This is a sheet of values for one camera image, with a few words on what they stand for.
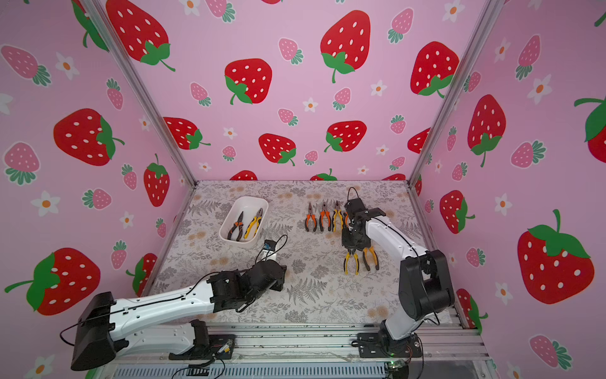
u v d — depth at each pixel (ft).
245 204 3.52
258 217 3.48
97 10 2.21
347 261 2.83
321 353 2.41
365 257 3.05
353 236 2.49
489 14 2.27
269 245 2.18
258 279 1.81
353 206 2.40
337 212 3.53
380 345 2.37
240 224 3.41
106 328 1.32
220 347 2.35
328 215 3.52
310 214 3.52
